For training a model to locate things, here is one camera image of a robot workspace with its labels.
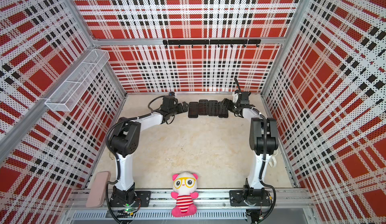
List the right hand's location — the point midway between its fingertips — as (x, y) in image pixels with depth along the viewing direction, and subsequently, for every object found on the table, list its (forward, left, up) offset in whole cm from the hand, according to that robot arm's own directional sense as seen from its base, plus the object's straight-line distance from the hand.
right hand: (226, 105), depth 100 cm
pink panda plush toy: (-49, +25, -2) cm, 55 cm away
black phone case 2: (+6, +8, -10) cm, 14 cm away
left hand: (0, +29, -1) cm, 29 cm away
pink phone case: (-51, +70, -9) cm, 87 cm away
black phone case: (+8, +16, -12) cm, 21 cm away
